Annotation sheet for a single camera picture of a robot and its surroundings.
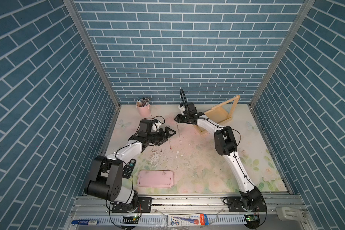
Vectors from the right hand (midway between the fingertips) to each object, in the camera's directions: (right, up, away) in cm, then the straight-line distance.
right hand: (176, 119), depth 108 cm
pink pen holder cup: (-24, +6, +1) cm, 25 cm away
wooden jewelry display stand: (+36, +4, +8) cm, 37 cm away
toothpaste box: (+6, -49, -39) cm, 63 cm away
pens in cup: (-25, +13, -3) cm, 28 cm away
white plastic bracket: (+57, -46, -38) cm, 82 cm away
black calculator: (-29, -29, -23) cm, 47 cm away
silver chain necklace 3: (+2, -10, -5) cm, 11 cm away
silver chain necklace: (-13, -21, -14) cm, 28 cm away
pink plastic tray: (-13, -34, -27) cm, 45 cm away
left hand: (0, -10, -23) cm, 25 cm away
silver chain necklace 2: (-4, -20, -12) cm, 23 cm away
